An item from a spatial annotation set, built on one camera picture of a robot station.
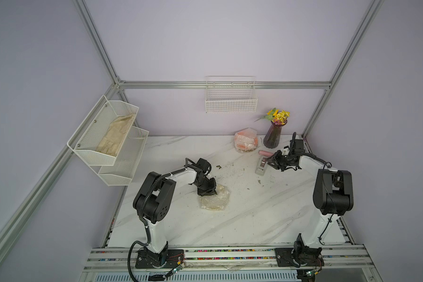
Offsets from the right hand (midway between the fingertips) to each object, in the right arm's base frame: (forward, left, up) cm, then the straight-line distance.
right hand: (262, 160), depth 97 cm
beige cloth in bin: (-5, +73, +22) cm, 76 cm away
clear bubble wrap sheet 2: (+28, +5, -3) cm, 29 cm away
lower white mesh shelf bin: (+9, +83, -9) cm, 84 cm away
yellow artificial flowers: (+18, -10, +16) cm, 26 cm away
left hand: (-17, +27, -8) cm, 33 cm away
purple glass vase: (+20, -10, -2) cm, 22 cm away
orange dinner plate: (+16, +7, -1) cm, 18 cm away
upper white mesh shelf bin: (-3, +78, +23) cm, 82 cm away
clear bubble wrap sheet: (-22, +25, -5) cm, 34 cm away
